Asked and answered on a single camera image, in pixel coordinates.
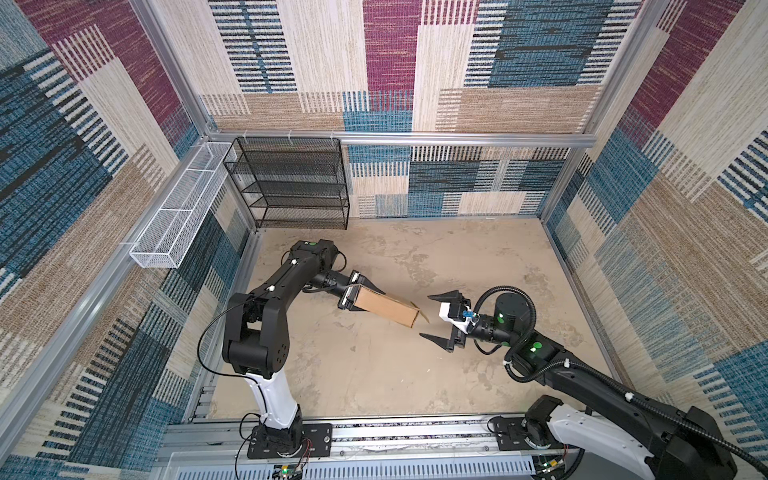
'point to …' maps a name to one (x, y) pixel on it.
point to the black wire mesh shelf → (291, 182)
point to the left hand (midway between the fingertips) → (382, 295)
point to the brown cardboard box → (387, 306)
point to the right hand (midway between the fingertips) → (428, 315)
